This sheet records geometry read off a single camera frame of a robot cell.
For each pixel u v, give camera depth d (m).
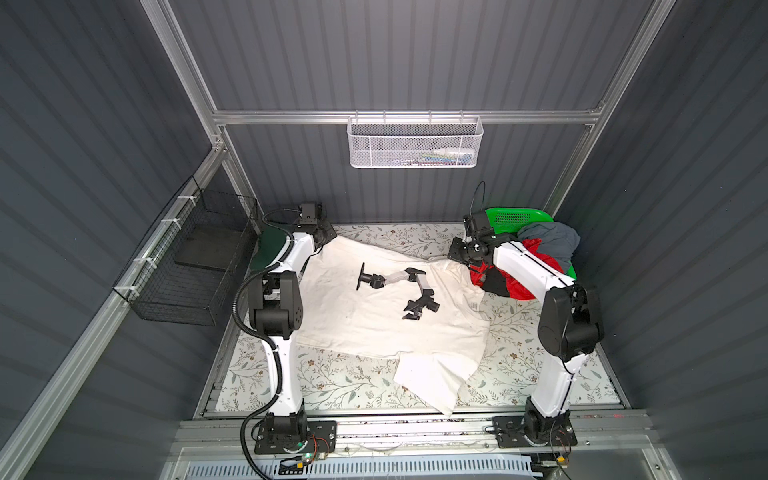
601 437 0.74
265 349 0.60
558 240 1.02
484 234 0.74
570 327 0.51
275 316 0.58
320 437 0.73
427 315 0.96
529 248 0.94
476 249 0.70
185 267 0.73
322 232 0.95
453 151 0.91
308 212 0.81
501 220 1.15
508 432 0.74
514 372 0.84
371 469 0.77
